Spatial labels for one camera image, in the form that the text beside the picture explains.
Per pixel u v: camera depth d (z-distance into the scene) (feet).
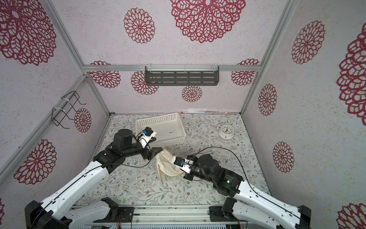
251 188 1.52
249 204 1.55
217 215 2.39
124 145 1.83
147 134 1.98
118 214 2.35
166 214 2.47
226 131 3.39
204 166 1.57
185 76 3.08
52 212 1.27
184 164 1.73
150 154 2.10
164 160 2.34
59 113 2.40
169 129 3.60
